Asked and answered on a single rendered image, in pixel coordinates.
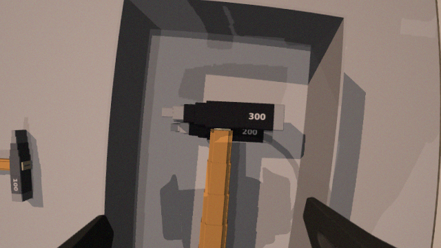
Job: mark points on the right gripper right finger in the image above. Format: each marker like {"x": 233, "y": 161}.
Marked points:
{"x": 328, "y": 229}

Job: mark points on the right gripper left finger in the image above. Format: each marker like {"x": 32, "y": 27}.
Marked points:
{"x": 98, "y": 233}

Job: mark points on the black hammer with wooden handle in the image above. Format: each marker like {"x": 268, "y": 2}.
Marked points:
{"x": 223, "y": 115}

